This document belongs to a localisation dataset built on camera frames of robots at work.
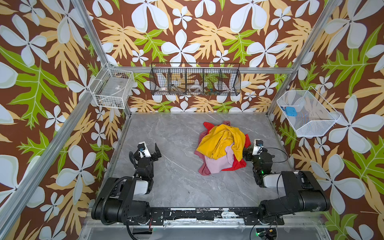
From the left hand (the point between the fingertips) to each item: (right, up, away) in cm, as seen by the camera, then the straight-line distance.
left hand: (146, 144), depth 86 cm
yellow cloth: (+40, +2, -2) cm, 40 cm away
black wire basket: (+29, +42, +10) cm, 52 cm away
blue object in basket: (+85, +19, 0) cm, 87 cm away
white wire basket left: (-20, +33, 0) cm, 39 cm away
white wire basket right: (+92, +16, -8) cm, 94 cm away
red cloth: (+54, -12, +1) cm, 55 cm away
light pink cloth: (+41, -13, +1) cm, 43 cm away
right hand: (+63, -1, +4) cm, 63 cm away
